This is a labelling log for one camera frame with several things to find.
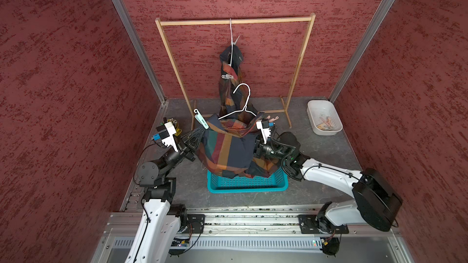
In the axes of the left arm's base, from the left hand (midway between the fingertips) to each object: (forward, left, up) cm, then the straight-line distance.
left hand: (204, 132), depth 60 cm
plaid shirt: (-2, -7, -7) cm, 10 cm away
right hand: (+3, -12, -14) cm, 18 cm away
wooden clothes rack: (+40, -42, -31) cm, 66 cm away
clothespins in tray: (+30, -65, -36) cm, 80 cm away
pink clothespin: (+13, -26, -10) cm, 30 cm away
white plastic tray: (+43, -66, -36) cm, 87 cm away
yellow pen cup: (+20, +21, -23) cm, 37 cm away
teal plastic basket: (-5, -2, -36) cm, 37 cm away
